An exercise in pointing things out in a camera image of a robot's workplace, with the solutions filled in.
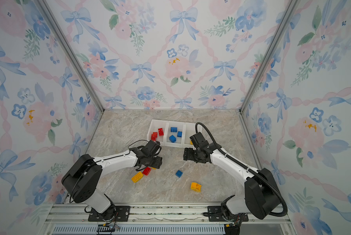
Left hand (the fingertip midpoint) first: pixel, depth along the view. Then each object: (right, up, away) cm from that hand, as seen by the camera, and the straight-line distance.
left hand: (158, 161), depth 90 cm
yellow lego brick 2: (-12, -8, -5) cm, 15 cm away
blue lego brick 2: (+8, +13, +11) cm, 18 cm away
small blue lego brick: (+13, +16, +13) cm, 24 cm away
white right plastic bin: (+20, +18, +11) cm, 30 cm away
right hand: (+18, +4, -4) cm, 19 cm away
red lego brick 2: (-7, -5, -3) cm, 9 cm away
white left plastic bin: (-5, +21, +16) cm, 27 cm away
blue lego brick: (+9, +19, +16) cm, 26 cm away
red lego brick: (-5, +15, +13) cm, 21 cm away
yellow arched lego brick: (+22, -11, -11) cm, 27 cm away
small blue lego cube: (+13, -6, -4) cm, 15 cm away
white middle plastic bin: (+13, +11, +8) cm, 19 cm away
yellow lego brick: (-2, -2, -9) cm, 9 cm away
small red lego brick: (-5, +13, +11) cm, 18 cm away
